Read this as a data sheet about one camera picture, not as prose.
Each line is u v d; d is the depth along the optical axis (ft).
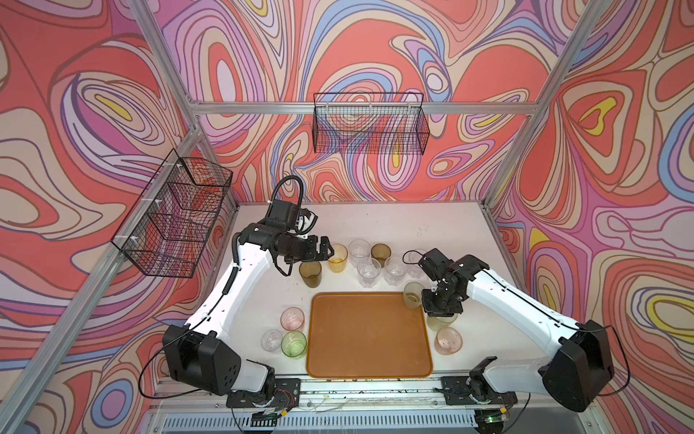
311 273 2.98
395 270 3.16
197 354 1.28
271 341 2.63
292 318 2.72
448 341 2.67
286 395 2.37
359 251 3.34
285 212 1.96
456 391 2.41
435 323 2.67
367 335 2.74
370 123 3.16
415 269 2.23
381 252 3.18
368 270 3.14
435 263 2.10
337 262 3.14
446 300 2.14
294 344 2.68
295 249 2.12
